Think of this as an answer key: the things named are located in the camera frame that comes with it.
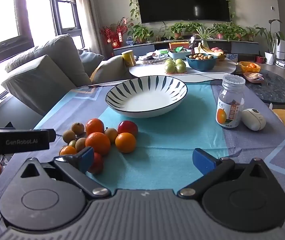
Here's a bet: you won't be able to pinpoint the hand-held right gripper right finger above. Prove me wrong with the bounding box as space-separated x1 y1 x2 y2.
178 148 271 198

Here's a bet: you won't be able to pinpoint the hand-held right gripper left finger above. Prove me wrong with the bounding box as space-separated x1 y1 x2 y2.
17 146 111 198

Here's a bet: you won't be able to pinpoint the reddish tangerine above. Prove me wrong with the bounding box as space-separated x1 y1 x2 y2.
87 152 104 175

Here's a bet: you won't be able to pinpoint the large orange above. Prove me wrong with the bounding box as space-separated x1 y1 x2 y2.
85 132 111 156

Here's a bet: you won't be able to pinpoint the small orange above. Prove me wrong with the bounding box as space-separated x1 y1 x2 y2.
59 145 77 156

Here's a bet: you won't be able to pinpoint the red plum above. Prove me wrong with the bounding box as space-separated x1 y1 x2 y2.
118 120 138 137

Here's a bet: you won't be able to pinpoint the white bowl with dark stripes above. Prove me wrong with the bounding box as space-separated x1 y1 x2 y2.
105 76 188 118

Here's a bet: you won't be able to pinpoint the blue and grey patterned tablecloth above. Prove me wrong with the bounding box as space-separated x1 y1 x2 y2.
0 79 285 230

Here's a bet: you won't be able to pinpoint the white oval device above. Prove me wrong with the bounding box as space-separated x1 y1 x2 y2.
241 108 267 131

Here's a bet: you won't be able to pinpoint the clear jar with orange label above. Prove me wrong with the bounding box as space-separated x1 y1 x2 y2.
216 74 246 130

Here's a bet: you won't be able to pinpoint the grey sofa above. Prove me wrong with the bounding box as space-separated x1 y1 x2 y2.
1 34 130 117

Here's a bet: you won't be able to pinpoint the round white table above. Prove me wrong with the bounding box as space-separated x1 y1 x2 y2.
129 55 237 83

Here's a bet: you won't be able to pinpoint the yellow mat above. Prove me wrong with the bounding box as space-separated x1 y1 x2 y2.
271 109 285 130

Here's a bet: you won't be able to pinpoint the beige pillow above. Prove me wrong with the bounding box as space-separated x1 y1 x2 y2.
91 55 129 84

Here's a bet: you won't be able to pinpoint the blue bowl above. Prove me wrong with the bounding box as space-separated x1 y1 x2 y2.
185 54 218 71

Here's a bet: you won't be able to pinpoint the pink tray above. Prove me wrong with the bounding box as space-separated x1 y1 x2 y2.
243 72 264 84

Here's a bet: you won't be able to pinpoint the grey pillow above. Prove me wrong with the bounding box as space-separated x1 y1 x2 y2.
77 49 104 77

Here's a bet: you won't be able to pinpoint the pack of green apples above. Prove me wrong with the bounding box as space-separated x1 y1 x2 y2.
164 58 187 75

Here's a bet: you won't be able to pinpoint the orange basket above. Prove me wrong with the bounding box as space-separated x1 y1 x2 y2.
239 61 261 73

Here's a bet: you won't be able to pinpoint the dark marble table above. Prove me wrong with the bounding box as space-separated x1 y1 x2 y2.
235 69 285 103

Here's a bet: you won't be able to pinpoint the pile of longans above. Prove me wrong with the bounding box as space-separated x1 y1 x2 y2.
188 53 213 61

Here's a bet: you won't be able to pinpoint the yellow can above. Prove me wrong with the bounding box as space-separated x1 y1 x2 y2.
121 50 136 67

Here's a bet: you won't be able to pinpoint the light blue dish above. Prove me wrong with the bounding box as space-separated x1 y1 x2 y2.
168 48 192 60

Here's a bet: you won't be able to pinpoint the banana bunch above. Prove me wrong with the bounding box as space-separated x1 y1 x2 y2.
198 42 225 57

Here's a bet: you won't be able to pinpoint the glass plate of snacks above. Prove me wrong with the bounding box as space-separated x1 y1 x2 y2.
139 51 169 64

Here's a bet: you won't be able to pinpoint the orange box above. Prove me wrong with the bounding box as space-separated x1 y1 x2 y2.
169 41 190 50

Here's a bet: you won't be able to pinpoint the grey television cabinet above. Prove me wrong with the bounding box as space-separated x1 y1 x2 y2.
112 39 260 58

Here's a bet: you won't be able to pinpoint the spider plant in glass vase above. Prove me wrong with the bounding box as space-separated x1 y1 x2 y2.
193 26 220 48

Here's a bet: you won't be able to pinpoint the red berry decoration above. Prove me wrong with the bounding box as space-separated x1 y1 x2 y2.
99 17 129 49

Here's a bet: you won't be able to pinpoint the dark framed window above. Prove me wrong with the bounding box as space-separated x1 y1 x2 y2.
0 0 84 100

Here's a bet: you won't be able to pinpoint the potted green plant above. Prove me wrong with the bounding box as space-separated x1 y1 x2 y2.
234 26 257 42
213 24 233 40
169 22 188 39
188 22 203 34

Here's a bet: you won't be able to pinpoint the tall plant in white pot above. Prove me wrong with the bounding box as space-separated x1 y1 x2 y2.
255 19 285 65

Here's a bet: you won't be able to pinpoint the large potted pothos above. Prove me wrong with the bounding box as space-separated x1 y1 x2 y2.
127 24 154 43

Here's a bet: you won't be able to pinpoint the white vacuum dock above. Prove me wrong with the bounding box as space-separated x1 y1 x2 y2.
276 39 285 60

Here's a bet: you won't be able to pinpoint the light curtain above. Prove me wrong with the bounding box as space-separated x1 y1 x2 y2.
72 0 105 55

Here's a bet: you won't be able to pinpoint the hanging vine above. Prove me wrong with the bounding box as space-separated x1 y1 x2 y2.
128 0 143 20
224 0 236 22

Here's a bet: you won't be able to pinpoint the black television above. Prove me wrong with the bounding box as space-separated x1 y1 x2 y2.
138 0 231 23

